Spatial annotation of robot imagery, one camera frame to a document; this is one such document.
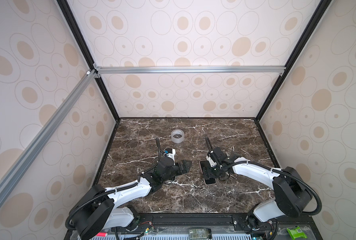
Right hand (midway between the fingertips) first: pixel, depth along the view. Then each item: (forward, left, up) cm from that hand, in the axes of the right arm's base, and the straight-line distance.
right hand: (207, 174), depth 87 cm
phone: (+10, +1, -5) cm, 11 cm away
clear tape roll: (+33, +18, 0) cm, 38 cm away
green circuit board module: (-29, +6, +1) cm, 29 cm away
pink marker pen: (-28, +53, -1) cm, 61 cm away
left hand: (+1, +10, +11) cm, 15 cm away
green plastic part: (-29, -37, -2) cm, 47 cm away
